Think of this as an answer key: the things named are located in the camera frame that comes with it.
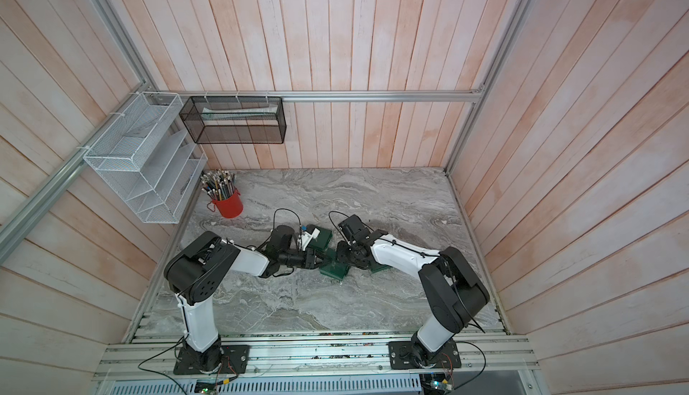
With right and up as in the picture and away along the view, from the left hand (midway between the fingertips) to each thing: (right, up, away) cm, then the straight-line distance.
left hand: (328, 266), depth 90 cm
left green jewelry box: (-2, +9, +5) cm, 10 cm away
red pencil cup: (-39, +20, +12) cm, 45 cm away
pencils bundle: (-39, +28, +2) cm, 48 cm away
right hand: (+4, +3, 0) cm, 5 cm away
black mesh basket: (-37, +55, +14) cm, 67 cm away
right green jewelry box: (+18, 0, -2) cm, 18 cm away
